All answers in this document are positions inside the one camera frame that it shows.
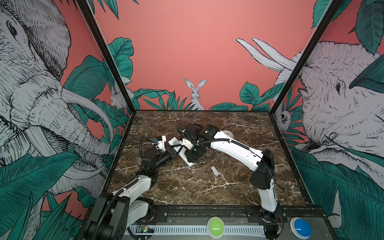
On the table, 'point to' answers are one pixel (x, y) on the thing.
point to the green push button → (215, 227)
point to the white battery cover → (215, 170)
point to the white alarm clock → (228, 133)
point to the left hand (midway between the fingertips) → (183, 145)
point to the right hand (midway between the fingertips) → (187, 158)
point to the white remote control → (174, 141)
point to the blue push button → (300, 228)
